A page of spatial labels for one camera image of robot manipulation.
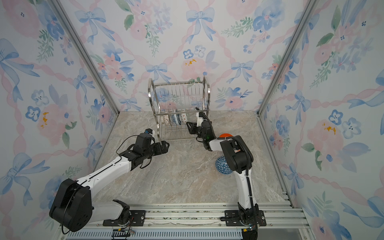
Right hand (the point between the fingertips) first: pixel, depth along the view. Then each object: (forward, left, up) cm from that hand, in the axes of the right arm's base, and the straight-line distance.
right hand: (188, 122), depth 99 cm
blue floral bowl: (+2, +9, +1) cm, 9 cm away
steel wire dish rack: (+24, +11, -5) cm, 26 cm away
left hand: (-18, +13, +1) cm, 23 cm away
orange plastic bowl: (-6, -25, -6) cm, 26 cm away
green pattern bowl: (+3, +3, +1) cm, 5 cm away
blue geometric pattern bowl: (-26, -21, -11) cm, 35 cm away
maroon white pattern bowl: (+1, +14, 0) cm, 15 cm away
